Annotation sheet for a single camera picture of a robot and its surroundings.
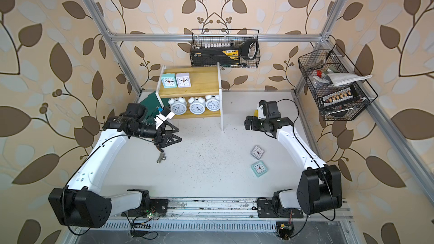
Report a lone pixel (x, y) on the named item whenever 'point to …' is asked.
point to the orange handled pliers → (161, 156)
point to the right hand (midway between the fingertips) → (253, 123)
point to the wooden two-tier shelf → (194, 92)
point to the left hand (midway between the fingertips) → (178, 134)
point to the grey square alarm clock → (257, 152)
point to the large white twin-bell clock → (213, 103)
